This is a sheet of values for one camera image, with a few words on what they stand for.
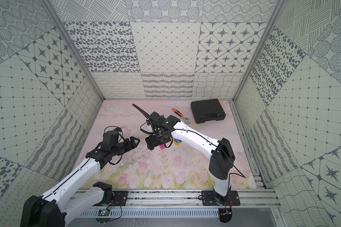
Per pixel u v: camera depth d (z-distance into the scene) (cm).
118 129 76
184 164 86
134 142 76
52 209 38
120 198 73
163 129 54
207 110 114
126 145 73
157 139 67
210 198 74
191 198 76
